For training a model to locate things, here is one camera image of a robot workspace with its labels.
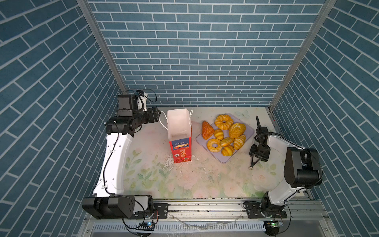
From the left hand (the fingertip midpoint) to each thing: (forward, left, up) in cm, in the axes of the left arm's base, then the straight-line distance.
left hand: (155, 111), depth 72 cm
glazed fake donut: (0, -33, -32) cm, 46 cm away
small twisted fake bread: (0, -40, -29) cm, 50 cm away
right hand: (-8, -59, -32) cm, 67 cm away
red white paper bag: (+5, -10, -27) cm, 29 cm away
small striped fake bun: (+7, -37, -30) cm, 48 cm away
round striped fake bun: (-6, -41, -30) cm, 51 cm away
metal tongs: (-14, -55, -31) cm, 65 cm away
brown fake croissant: (+10, -29, -29) cm, 42 cm away
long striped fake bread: (0, -49, -29) cm, 57 cm away
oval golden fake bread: (+8, -48, -26) cm, 56 cm away
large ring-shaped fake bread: (+18, -42, -31) cm, 55 cm away
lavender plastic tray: (-7, -35, -33) cm, 49 cm away
